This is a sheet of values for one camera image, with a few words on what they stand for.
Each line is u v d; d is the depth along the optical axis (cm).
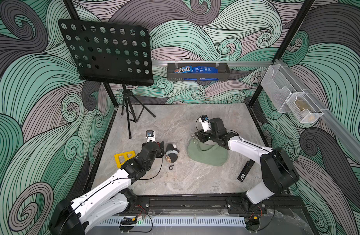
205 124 79
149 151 56
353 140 52
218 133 69
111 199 58
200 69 92
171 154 87
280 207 74
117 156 90
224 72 95
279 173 44
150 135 67
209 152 89
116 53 65
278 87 79
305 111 62
